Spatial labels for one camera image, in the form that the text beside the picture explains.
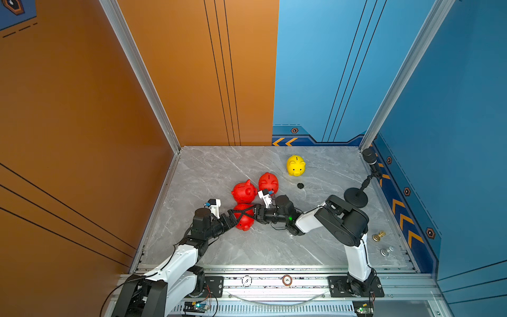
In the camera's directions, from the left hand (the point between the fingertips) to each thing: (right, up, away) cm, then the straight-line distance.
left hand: (240, 215), depth 85 cm
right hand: (+3, 0, +1) cm, 3 cm away
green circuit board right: (+46, -30, -14) cm, 57 cm away
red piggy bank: (+1, +8, +4) cm, 10 cm away
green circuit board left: (-15, -30, -14) cm, 36 cm away
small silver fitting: (+60, -14, -5) cm, 62 cm away
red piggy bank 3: (+2, -2, -2) cm, 4 cm away
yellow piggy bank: (+27, +22, +17) cm, 39 cm away
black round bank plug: (+30, +11, +17) cm, 36 cm away
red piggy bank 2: (+13, +14, +8) cm, 21 cm away
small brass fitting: (+59, -9, -1) cm, 60 cm away
